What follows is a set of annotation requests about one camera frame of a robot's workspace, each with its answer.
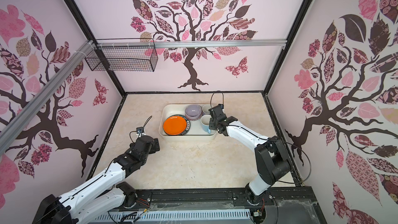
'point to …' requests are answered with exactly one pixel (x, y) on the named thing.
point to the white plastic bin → (195, 132)
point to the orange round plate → (174, 125)
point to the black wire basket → (123, 54)
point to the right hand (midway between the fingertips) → (215, 121)
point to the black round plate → (188, 125)
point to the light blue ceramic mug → (204, 120)
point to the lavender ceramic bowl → (193, 112)
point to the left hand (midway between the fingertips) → (149, 142)
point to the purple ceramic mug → (205, 109)
